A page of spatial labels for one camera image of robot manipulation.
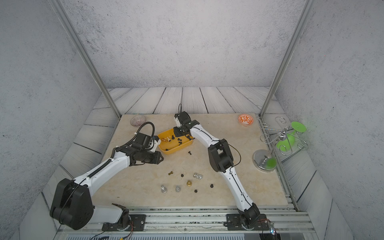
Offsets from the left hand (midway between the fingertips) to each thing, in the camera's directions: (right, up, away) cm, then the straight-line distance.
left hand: (163, 158), depth 85 cm
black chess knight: (+6, +9, +20) cm, 23 cm away
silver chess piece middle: (+8, -16, -3) cm, 18 cm away
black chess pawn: (+2, +10, +20) cm, 23 cm away
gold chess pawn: (-2, +9, +20) cm, 22 cm away
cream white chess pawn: (-1, +8, +20) cm, 21 cm away
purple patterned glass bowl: (-26, +22, +30) cm, 46 cm away
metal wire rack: (+61, +14, -13) cm, 64 cm away
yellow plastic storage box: (0, +6, +20) cm, 21 cm away
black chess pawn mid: (+14, +1, +14) cm, 20 cm away
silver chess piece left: (+1, -16, -4) cm, 16 cm away
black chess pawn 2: (+10, -11, +4) cm, 15 cm away
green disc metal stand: (+61, -3, +8) cm, 61 cm away
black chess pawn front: (+18, -17, -2) cm, 25 cm away
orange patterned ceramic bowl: (+55, +23, +30) cm, 67 cm away
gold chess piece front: (+14, -14, -1) cm, 20 cm away
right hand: (+4, +14, +17) cm, 23 cm away
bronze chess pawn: (+3, -10, +6) cm, 12 cm away
